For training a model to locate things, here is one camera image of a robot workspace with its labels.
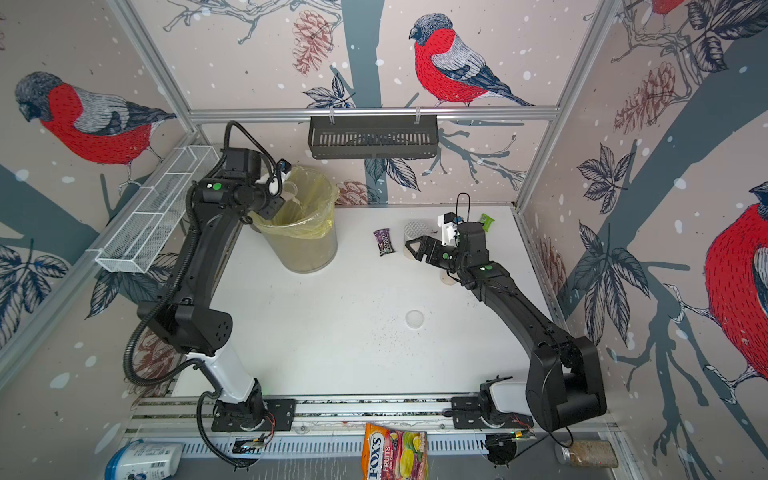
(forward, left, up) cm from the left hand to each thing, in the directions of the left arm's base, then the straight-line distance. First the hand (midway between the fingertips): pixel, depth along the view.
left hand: (272, 190), depth 80 cm
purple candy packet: (+5, -30, -31) cm, 44 cm away
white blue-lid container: (-57, +21, -25) cm, 66 cm away
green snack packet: (+17, -70, -32) cm, 78 cm away
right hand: (-10, -40, -11) cm, 43 cm away
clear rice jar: (-22, -46, -9) cm, 52 cm away
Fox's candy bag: (-56, -33, -29) cm, 71 cm away
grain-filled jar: (-56, -76, -28) cm, 99 cm away
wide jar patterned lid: (+10, -41, -28) cm, 50 cm away
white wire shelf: (-5, +30, -2) cm, 31 cm away
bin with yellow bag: (-8, -7, -11) cm, 15 cm away
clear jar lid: (-23, -40, -33) cm, 57 cm away
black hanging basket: (+35, -26, -6) cm, 44 cm away
